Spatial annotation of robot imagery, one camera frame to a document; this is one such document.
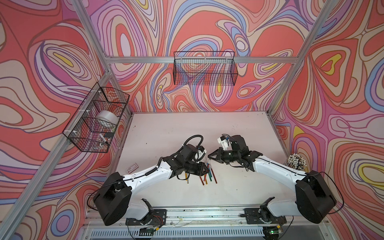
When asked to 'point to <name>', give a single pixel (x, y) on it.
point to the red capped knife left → (203, 183)
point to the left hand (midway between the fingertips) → (210, 172)
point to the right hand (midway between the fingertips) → (209, 160)
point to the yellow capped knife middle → (206, 182)
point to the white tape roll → (106, 118)
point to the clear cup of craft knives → (295, 161)
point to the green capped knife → (209, 176)
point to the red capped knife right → (214, 176)
